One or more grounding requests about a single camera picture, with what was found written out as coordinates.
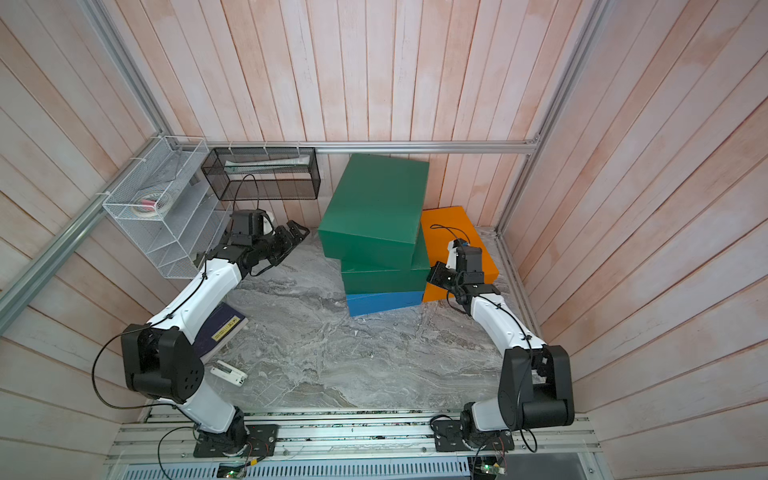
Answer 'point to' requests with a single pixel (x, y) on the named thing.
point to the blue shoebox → (371, 303)
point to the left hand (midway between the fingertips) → (303, 241)
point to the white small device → (229, 373)
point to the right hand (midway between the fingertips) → (429, 266)
